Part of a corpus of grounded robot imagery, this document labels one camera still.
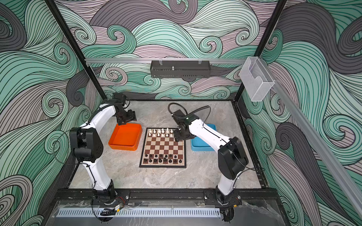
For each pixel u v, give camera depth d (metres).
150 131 0.98
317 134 0.53
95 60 0.94
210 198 0.73
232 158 0.45
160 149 0.90
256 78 0.78
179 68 0.95
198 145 0.96
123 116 0.78
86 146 0.51
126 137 0.94
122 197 0.73
